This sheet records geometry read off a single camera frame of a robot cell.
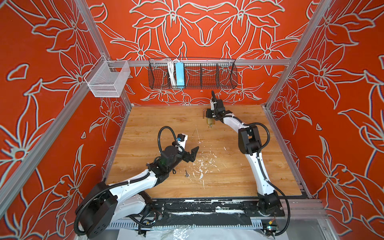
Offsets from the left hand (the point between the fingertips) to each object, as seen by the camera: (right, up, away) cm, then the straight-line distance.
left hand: (191, 143), depth 79 cm
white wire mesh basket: (-55, +40, +16) cm, 69 cm away
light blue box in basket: (-7, +40, +11) cm, 42 cm away
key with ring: (+14, +8, +28) cm, 32 cm away
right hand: (+11, +20, +32) cm, 39 cm away
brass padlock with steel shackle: (+15, +12, +31) cm, 36 cm away
